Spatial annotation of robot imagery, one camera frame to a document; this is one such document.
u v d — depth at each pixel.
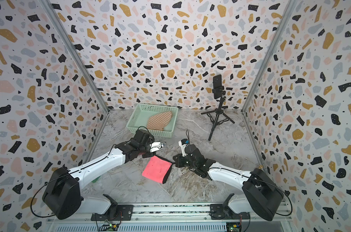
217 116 1.00
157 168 0.89
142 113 1.18
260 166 0.85
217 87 0.90
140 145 0.65
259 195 0.42
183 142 0.76
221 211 0.74
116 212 0.69
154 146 0.75
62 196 0.41
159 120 1.11
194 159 0.64
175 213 0.76
